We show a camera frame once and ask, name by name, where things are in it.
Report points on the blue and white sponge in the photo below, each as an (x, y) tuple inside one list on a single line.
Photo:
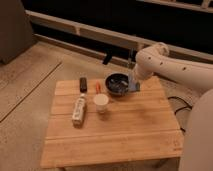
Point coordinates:
[(134, 87)]

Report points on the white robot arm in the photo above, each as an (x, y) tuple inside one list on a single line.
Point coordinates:
[(197, 153)]

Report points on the dark ceramic bowl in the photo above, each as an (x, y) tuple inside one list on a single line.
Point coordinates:
[(117, 84)]

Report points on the white paper cup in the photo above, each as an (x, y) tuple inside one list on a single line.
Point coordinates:
[(101, 101)]

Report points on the black rectangular remote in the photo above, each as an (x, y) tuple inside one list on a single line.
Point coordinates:
[(83, 84)]

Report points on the white plastic bottle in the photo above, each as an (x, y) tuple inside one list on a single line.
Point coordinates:
[(79, 110)]

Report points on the wooden table board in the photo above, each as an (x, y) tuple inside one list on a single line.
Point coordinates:
[(138, 126)]

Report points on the grey cabinet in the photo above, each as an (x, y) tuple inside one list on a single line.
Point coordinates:
[(16, 33)]

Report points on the black bracket on rail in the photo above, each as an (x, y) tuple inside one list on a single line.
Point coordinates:
[(107, 58)]

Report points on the white window frame rail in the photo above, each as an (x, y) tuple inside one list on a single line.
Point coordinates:
[(90, 32)]

